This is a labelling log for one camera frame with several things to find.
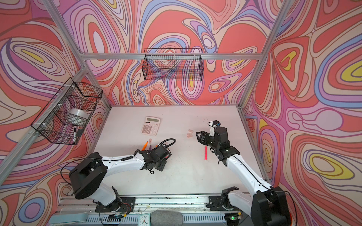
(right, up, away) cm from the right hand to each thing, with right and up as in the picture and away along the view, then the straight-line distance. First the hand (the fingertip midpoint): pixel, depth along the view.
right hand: (200, 137), depth 83 cm
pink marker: (+5, -12, +10) cm, 16 cm away
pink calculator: (-35, +6, +21) cm, 41 cm away
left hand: (-23, -17, +5) cm, 29 cm away
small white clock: (-30, -38, -16) cm, 51 cm away
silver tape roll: (-66, +14, -10) cm, 68 cm away
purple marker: (-33, -9, +12) cm, 36 cm away
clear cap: (-5, +2, +21) cm, 22 cm away
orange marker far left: (-37, -8, +12) cm, 40 cm away
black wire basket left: (-73, +11, -11) cm, 74 cm away
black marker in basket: (-67, +1, -12) cm, 68 cm away
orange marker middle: (-24, -3, -12) cm, 27 cm away
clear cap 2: (-6, 0, +18) cm, 19 cm away
